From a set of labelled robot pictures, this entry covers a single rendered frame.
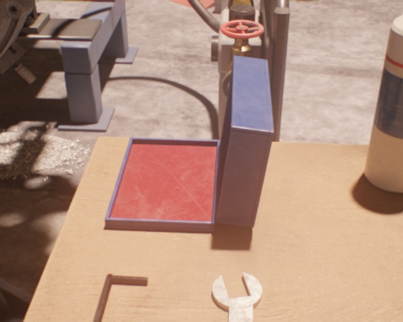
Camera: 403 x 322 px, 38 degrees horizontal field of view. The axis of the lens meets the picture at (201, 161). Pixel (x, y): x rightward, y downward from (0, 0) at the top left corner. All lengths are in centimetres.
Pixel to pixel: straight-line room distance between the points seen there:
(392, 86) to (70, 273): 36
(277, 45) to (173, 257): 48
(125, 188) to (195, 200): 8
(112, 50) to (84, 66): 50
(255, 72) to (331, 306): 25
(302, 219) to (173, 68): 152
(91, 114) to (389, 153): 119
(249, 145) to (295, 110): 130
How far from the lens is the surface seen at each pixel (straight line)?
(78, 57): 165
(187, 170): 67
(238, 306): 51
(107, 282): 53
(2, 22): 130
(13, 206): 146
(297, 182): 66
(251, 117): 53
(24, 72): 147
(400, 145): 63
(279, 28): 94
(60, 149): 164
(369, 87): 202
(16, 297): 92
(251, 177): 54
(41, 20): 175
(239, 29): 99
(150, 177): 65
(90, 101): 170
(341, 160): 71
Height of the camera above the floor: 85
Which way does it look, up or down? 33 degrees down
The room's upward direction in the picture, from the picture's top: straight up
